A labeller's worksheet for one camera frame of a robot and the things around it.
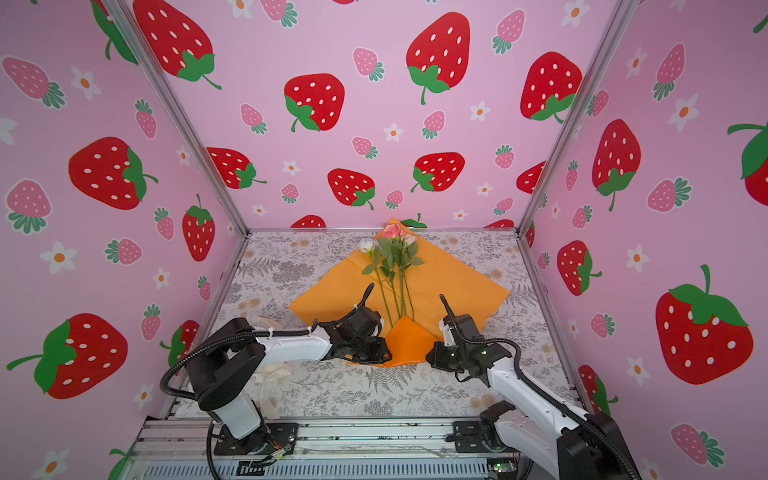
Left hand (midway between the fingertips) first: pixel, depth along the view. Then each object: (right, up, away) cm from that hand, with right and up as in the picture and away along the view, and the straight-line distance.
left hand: (393, 358), depth 86 cm
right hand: (+9, +1, -3) cm, 10 cm away
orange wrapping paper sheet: (+9, +21, +19) cm, 30 cm away
